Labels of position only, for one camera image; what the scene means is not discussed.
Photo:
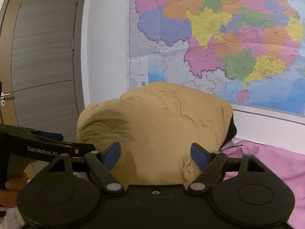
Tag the person's left hand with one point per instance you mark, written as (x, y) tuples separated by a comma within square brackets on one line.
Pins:
[(10, 187)]

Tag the tan puffer jacket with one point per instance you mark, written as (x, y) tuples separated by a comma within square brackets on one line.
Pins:
[(156, 126)]

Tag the pink floral bed sheet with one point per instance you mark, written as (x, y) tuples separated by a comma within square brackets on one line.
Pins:
[(288, 166)]

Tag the silver door handle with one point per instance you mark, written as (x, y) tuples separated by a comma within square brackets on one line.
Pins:
[(3, 96)]

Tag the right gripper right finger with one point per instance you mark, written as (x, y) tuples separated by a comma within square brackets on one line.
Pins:
[(210, 165)]

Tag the grey wooden door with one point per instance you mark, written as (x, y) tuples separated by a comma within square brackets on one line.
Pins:
[(41, 64)]

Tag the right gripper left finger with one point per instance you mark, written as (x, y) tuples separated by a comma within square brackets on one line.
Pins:
[(100, 165)]

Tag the colourful wall map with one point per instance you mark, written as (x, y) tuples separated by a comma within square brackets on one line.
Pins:
[(248, 52)]

